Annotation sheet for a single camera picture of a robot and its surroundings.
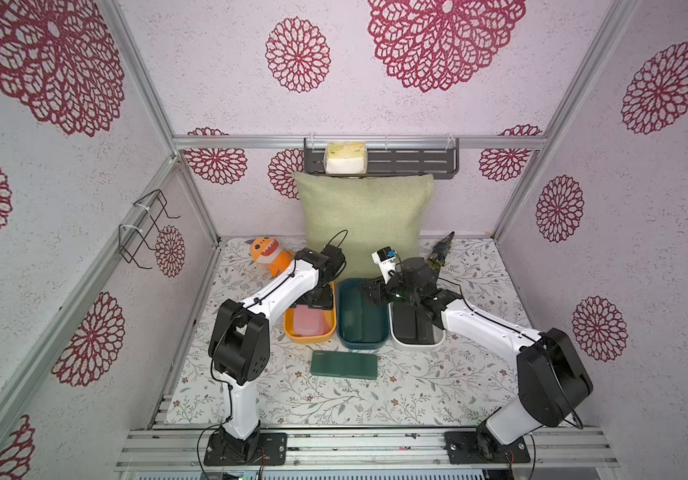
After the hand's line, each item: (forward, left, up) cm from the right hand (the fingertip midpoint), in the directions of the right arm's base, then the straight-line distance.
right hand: (361, 281), depth 84 cm
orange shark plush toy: (+20, +34, -10) cm, 41 cm away
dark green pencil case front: (-17, +5, -17) cm, 25 cm away
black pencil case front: (-6, -15, -13) cm, 21 cm away
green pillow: (+18, 0, +9) cm, 20 cm away
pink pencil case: (-9, +15, -7) cm, 19 cm away
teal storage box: (-5, -1, -15) cm, 16 cm away
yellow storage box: (-3, +10, -17) cm, 20 cm away
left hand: (-3, +15, -8) cm, 18 cm away
